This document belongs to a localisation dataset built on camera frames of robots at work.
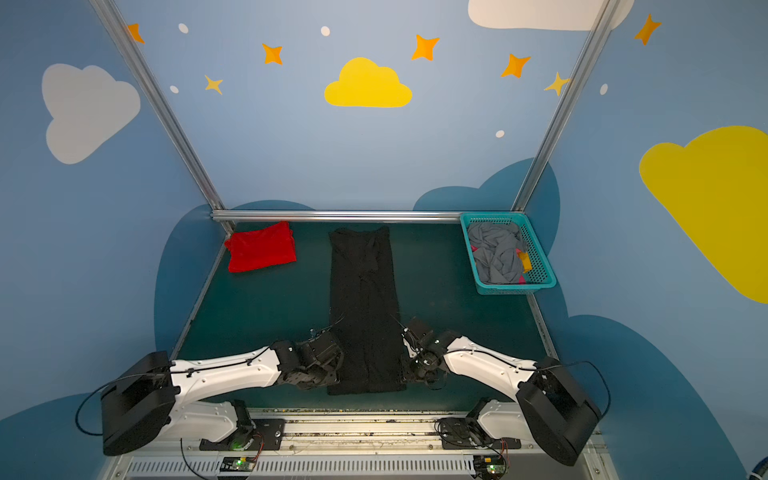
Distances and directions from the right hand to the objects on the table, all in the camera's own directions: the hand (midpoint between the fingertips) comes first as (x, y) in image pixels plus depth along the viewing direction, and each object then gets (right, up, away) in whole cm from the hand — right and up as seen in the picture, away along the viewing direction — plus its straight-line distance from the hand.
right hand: (405, 375), depth 83 cm
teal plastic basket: (+47, +26, +17) cm, 57 cm away
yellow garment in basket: (+44, +32, +22) cm, 59 cm away
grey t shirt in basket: (+34, +37, +21) cm, 54 cm away
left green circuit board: (-41, -16, -12) cm, 46 cm away
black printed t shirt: (-13, +16, +15) cm, 25 cm away
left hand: (-18, -1, -1) cm, 18 cm away
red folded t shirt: (-57, +36, +32) cm, 74 cm away
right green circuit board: (+20, -18, -11) cm, 29 cm away
